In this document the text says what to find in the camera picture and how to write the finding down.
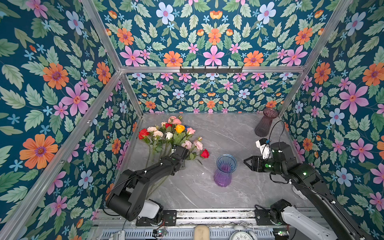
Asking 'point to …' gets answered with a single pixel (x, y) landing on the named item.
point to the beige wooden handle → (201, 232)
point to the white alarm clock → (245, 231)
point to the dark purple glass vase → (262, 128)
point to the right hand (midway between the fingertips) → (247, 160)
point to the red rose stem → (205, 154)
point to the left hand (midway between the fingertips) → (180, 160)
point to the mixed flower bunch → (162, 139)
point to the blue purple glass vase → (226, 164)
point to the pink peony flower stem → (165, 178)
